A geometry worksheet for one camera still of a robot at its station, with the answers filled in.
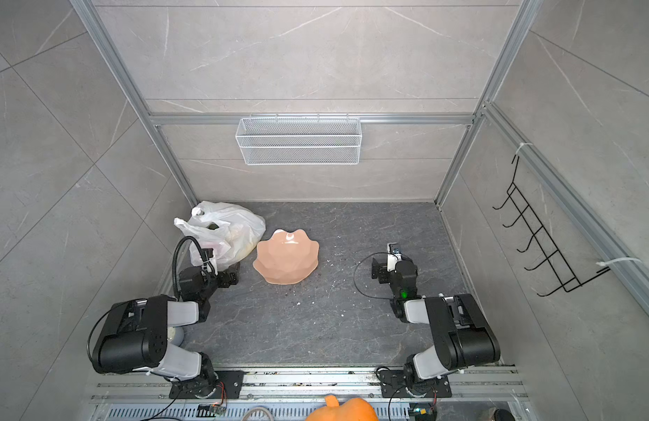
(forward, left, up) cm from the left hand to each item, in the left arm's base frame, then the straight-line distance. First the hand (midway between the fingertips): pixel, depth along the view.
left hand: (228, 259), depth 93 cm
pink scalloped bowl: (+3, -21, -4) cm, 21 cm away
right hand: (-1, -59, 0) cm, 59 cm away
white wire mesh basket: (+40, -26, +23) cm, 53 cm away
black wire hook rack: (-19, -92, +22) cm, 96 cm away
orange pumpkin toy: (-46, -42, +3) cm, 62 cm away
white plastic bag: (+11, +1, +2) cm, 12 cm away
